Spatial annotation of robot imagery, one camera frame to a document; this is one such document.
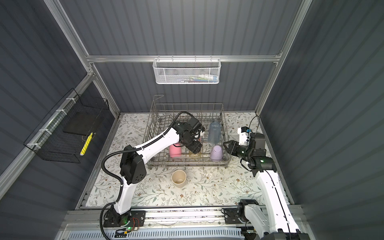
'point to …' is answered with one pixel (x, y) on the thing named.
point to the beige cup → (178, 178)
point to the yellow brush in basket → (86, 145)
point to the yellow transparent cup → (192, 154)
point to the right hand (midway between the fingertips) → (228, 145)
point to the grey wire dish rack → (163, 115)
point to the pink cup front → (199, 139)
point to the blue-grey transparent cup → (214, 132)
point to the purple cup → (216, 153)
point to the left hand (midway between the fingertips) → (195, 146)
